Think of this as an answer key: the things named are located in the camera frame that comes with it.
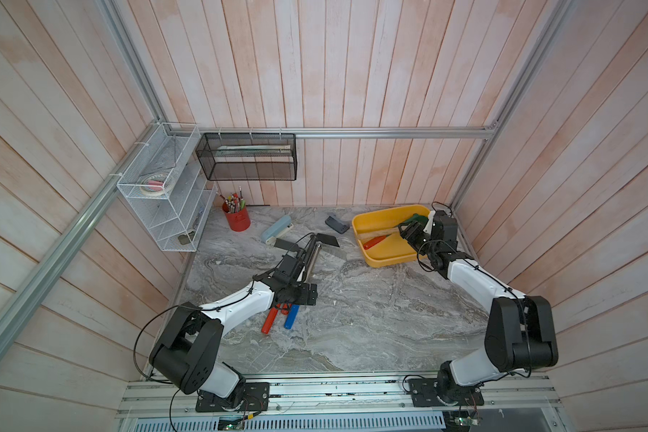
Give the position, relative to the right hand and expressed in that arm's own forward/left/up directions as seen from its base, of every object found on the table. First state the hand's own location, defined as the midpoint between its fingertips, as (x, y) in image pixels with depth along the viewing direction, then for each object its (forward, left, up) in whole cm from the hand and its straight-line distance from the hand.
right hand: (402, 226), depth 91 cm
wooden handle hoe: (+3, +7, -7) cm, 11 cm away
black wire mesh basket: (+26, +57, +11) cm, 63 cm away
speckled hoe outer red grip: (-30, +45, -15) cm, 57 cm away
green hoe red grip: (+15, -11, -12) cm, 21 cm away
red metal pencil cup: (+11, +62, -9) cm, 63 cm away
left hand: (-21, +33, -13) cm, 42 cm away
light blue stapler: (+8, +46, -12) cm, 48 cm away
